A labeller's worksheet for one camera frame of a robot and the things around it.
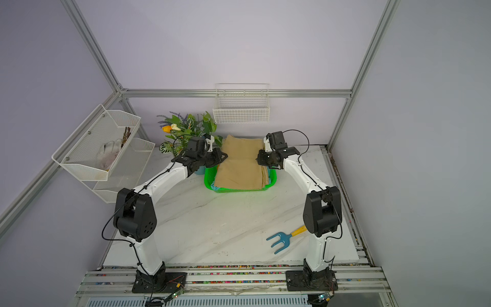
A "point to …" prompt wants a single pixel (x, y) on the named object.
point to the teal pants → (213, 187)
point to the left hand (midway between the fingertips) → (226, 156)
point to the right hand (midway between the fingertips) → (261, 161)
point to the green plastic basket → (210, 176)
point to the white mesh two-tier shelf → (103, 153)
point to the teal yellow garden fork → (284, 237)
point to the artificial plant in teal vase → (183, 127)
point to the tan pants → (240, 169)
